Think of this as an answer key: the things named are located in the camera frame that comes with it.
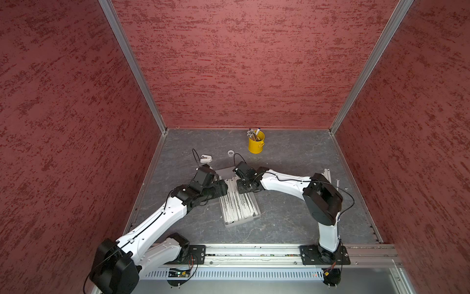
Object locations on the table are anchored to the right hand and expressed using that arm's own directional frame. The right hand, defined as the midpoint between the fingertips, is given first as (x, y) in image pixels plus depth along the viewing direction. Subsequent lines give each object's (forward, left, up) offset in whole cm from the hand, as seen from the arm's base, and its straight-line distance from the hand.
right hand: (243, 190), depth 91 cm
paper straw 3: (-7, +6, -1) cm, 9 cm away
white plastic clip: (+20, +21, +1) cm, 29 cm away
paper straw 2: (-9, +7, 0) cm, 12 cm away
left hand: (-5, +11, +9) cm, 15 cm away
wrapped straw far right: (+5, -52, -4) cm, 52 cm away
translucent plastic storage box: (-4, -4, -2) cm, 6 cm away
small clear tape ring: (+26, +7, -2) cm, 27 cm away
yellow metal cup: (+25, -8, +4) cm, 26 cm away
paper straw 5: (-8, +1, -1) cm, 8 cm away
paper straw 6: (-7, 0, -1) cm, 8 cm away
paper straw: (-6, +9, 0) cm, 11 cm away
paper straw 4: (-5, +4, 0) cm, 7 cm away
